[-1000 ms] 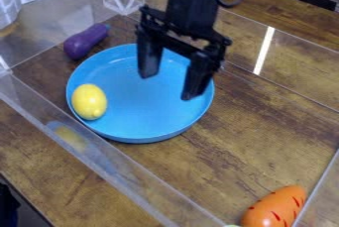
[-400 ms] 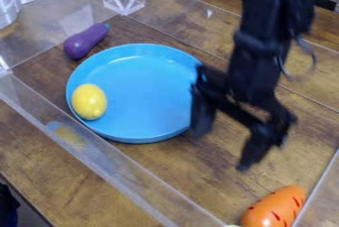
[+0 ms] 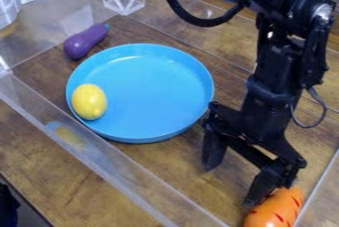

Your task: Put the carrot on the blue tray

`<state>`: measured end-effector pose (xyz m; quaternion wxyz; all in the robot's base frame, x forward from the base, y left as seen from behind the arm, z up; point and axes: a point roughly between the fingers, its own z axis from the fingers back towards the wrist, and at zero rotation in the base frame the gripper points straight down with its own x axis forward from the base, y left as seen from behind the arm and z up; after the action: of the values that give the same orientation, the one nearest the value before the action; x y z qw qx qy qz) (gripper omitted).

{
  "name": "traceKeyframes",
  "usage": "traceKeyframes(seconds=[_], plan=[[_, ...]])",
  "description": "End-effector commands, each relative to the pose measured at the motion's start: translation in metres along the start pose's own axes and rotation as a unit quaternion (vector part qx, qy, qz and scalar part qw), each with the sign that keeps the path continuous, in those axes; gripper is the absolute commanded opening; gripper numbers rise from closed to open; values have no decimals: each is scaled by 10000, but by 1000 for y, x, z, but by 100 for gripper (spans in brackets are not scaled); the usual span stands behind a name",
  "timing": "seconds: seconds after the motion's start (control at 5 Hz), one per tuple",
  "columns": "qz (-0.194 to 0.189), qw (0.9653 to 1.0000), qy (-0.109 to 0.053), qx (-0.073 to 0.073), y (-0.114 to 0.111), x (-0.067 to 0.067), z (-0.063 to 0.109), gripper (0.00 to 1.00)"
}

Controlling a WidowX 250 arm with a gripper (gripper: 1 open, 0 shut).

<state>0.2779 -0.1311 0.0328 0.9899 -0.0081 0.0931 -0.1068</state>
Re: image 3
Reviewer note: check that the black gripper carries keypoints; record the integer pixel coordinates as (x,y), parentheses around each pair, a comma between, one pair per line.
(252,131)

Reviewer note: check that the orange toy carrot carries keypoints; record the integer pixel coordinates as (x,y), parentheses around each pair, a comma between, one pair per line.
(278,211)

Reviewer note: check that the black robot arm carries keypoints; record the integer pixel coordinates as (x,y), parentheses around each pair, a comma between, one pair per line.
(293,34)

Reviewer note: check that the blue round tray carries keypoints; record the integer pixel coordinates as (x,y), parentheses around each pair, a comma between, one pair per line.
(158,90)

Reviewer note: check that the yellow toy lemon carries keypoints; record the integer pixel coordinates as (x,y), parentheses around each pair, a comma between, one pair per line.
(90,101)

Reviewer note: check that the purple toy eggplant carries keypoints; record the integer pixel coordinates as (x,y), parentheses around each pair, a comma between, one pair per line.
(80,43)

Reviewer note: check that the clear acrylic enclosure wall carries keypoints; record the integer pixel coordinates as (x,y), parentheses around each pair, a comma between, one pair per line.
(86,181)

